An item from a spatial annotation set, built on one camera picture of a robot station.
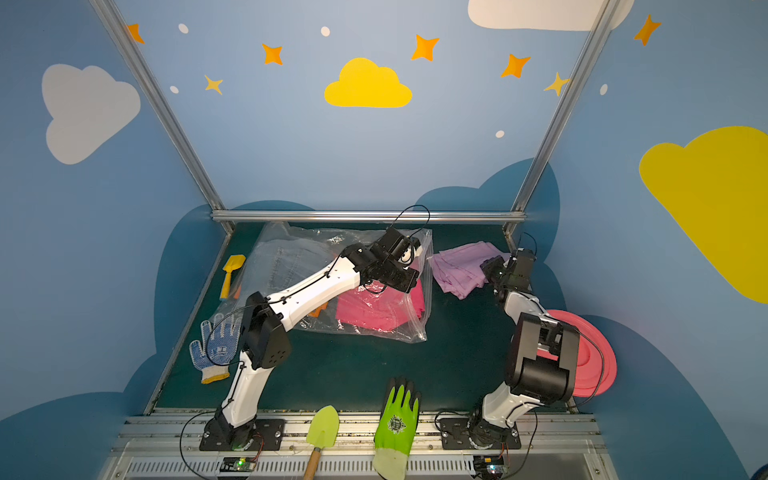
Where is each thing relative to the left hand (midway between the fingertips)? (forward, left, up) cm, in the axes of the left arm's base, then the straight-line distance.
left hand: (421, 281), depth 83 cm
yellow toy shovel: (+18, +66, -17) cm, 71 cm away
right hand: (+13, -23, -4) cm, 26 cm away
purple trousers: (+11, -14, -10) cm, 21 cm away
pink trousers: (-3, +12, -9) cm, 15 cm away
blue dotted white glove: (-14, +60, -18) cm, 64 cm away
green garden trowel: (-35, +25, -18) cm, 47 cm away
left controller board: (-42, +45, -19) cm, 64 cm away
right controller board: (-41, -16, -18) cm, 48 cm away
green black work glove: (-34, +6, -17) cm, 39 cm away
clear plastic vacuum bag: (+18, +47, -12) cm, 52 cm away
